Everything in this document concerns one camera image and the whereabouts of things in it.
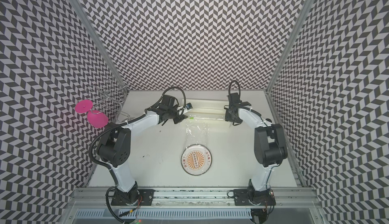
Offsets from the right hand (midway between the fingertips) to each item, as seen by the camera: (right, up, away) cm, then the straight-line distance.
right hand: (232, 120), depth 94 cm
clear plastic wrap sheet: (-22, -7, -2) cm, 23 cm away
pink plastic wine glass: (-75, +3, -15) cm, 76 cm away
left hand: (-30, +4, 0) cm, 30 cm away
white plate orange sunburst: (-22, -21, -10) cm, 32 cm away
